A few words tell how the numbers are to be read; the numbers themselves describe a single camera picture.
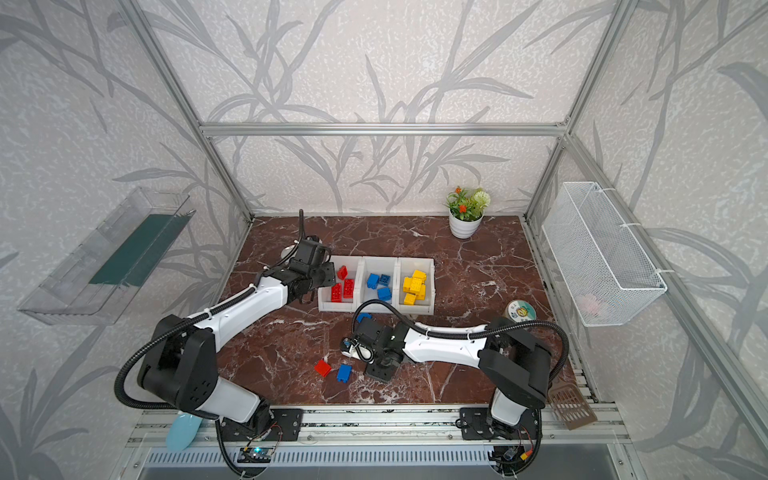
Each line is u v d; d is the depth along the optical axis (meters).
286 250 1.03
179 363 0.43
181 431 0.73
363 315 0.92
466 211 1.02
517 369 0.43
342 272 1.02
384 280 0.99
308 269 0.68
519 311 0.85
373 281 0.98
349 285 0.98
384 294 0.96
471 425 0.72
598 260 0.64
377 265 1.10
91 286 0.63
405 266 0.96
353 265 1.01
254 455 0.71
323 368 0.83
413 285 0.94
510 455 0.75
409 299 0.93
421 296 0.95
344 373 0.81
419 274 1.00
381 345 0.63
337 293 0.97
